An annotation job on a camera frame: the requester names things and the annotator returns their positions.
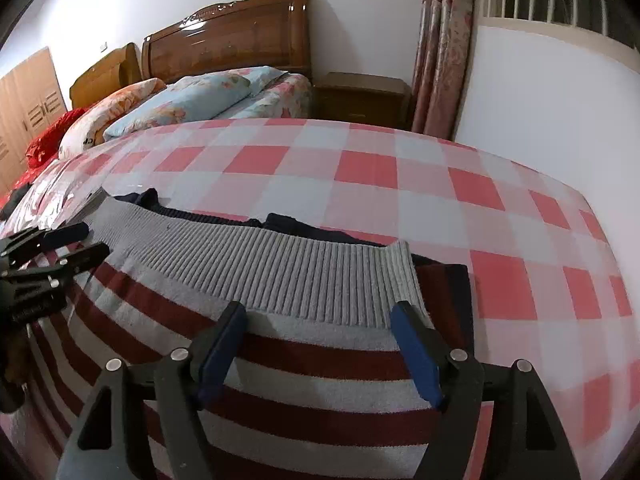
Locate pink floral pillow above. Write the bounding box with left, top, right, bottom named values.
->
left=58, top=77, right=168, bottom=159

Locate wooden nightstand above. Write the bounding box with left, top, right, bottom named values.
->
left=312, top=72, right=413, bottom=131

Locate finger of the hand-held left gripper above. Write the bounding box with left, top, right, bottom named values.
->
left=0, top=242, right=111, bottom=323
left=0, top=222, right=90, bottom=267

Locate pink floral curtain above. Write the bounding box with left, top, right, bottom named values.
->
left=411, top=0, right=476, bottom=138

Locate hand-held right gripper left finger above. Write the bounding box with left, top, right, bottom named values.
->
left=55, top=301, right=248, bottom=480

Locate pink checked bed sheet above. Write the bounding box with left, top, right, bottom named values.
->
left=0, top=117, right=636, bottom=480

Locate large wooden headboard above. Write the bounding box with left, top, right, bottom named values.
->
left=141, top=0, right=313, bottom=83

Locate red folded quilt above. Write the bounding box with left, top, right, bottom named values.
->
left=25, top=107, right=88, bottom=170

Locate dark cloth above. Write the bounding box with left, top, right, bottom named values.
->
left=0, top=185, right=31, bottom=221

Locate wooden wardrobe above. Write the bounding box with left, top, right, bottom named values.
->
left=0, top=46, right=68, bottom=196

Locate small wooden headboard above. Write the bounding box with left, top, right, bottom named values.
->
left=69, top=42, right=143, bottom=110

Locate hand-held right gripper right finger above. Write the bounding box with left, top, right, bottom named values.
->
left=390, top=301, right=583, bottom=480

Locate blue floral pillow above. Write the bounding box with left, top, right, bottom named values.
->
left=102, top=65, right=288, bottom=138

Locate red grey striped sweater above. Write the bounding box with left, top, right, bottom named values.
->
left=0, top=187, right=476, bottom=480

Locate beige window grille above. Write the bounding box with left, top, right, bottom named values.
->
left=472, top=0, right=640, bottom=53

